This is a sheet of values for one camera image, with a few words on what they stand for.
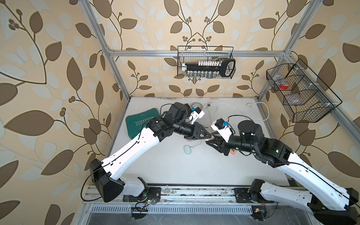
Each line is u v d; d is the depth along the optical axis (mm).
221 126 506
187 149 892
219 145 541
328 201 394
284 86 806
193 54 912
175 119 516
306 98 724
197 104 1123
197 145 905
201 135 573
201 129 577
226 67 835
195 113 610
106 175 388
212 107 1103
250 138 445
